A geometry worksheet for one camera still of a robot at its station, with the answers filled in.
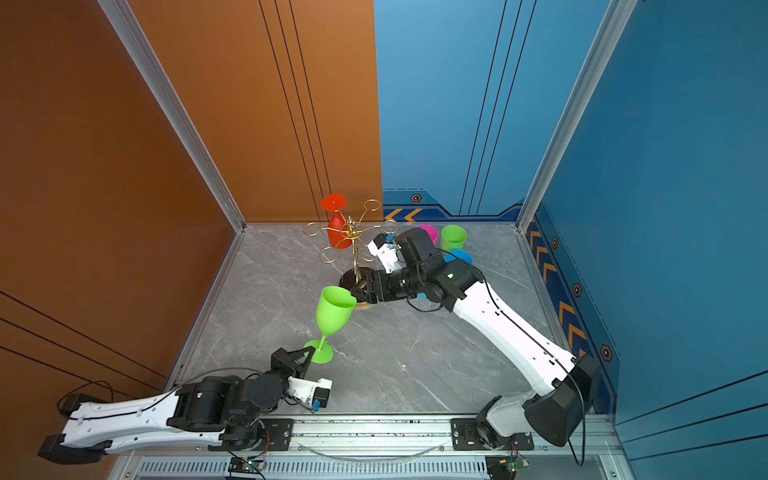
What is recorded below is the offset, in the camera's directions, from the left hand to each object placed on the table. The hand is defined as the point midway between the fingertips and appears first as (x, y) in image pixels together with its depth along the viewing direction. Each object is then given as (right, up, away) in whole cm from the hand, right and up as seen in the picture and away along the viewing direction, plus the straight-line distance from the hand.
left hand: (309, 342), depth 71 cm
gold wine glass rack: (+9, +27, +8) cm, 30 cm away
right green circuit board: (+47, -30, 0) cm, 55 cm away
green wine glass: (+8, +10, -8) cm, 15 cm away
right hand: (+12, +13, -3) cm, 18 cm away
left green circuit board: (-15, -30, 0) cm, 33 cm away
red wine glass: (+5, +27, +8) cm, 28 cm away
